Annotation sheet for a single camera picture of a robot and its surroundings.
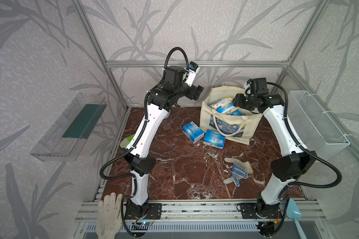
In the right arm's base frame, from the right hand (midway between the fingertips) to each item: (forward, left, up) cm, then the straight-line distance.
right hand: (235, 100), depth 82 cm
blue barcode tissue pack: (-5, +23, -23) cm, 33 cm away
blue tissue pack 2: (-10, +10, -24) cm, 27 cm away
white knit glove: (-51, +66, -30) cm, 88 cm away
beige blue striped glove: (-28, -4, -29) cm, 41 cm away
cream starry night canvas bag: (-10, -2, -12) cm, 16 cm away
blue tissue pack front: (+1, +6, -5) cm, 8 cm away
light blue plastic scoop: (-49, -26, -30) cm, 63 cm away
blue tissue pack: (+1, -4, -11) cm, 12 cm away
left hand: (-3, +22, +13) cm, 25 cm away
